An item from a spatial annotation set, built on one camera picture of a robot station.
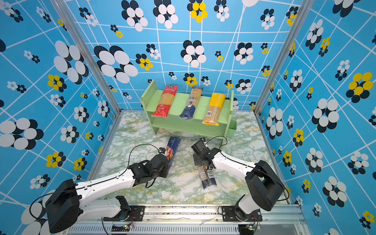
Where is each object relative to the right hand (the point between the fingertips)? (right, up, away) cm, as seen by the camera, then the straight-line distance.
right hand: (206, 156), depth 89 cm
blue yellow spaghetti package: (-10, +27, -11) cm, 31 cm away
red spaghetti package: (-24, +33, -5) cm, 41 cm away
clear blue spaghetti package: (0, -10, -5) cm, 11 cm away
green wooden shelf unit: (-7, +19, -13) cm, 25 cm away
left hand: (-22, -4, -6) cm, 23 cm away
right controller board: (+18, -31, -20) cm, 40 cm away
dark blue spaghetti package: (-21, +8, +2) cm, 22 cm away
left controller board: (-41, -31, -19) cm, 54 cm away
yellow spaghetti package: (+3, +26, -12) cm, 29 cm away
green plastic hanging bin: (+18, +17, +7) cm, 26 cm away
